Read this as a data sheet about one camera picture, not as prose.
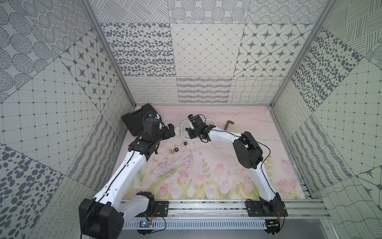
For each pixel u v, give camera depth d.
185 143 0.98
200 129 0.79
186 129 1.04
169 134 0.71
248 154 0.58
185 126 1.04
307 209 0.76
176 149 0.95
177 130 1.02
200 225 0.70
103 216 0.37
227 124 1.09
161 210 0.73
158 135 0.65
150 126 0.57
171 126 0.71
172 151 0.95
